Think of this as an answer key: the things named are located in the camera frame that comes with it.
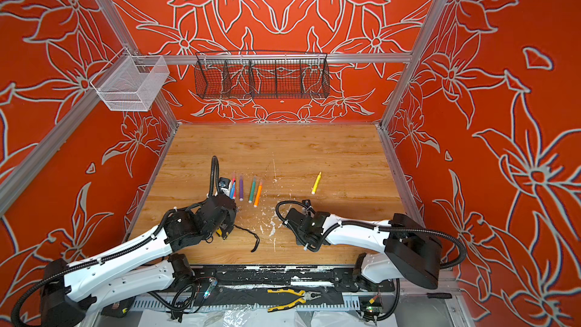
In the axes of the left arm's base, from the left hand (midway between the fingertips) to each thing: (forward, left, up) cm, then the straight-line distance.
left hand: (233, 200), depth 77 cm
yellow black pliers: (-25, -26, -13) cm, 38 cm away
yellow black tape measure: (-32, +30, -11) cm, 45 cm away
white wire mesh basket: (+41, +49, +19) cm, 67 cm away
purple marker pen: (+12, +2, -13) cm, 17 cm away
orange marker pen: (+9, -6, -13) cm, 16 cm away
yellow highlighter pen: (+16, -31, -12) cm, 37 cm away
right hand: (-6, -24, -14) cm, 29 cm away
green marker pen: (+11, -3, -13) cm, 18 cm away
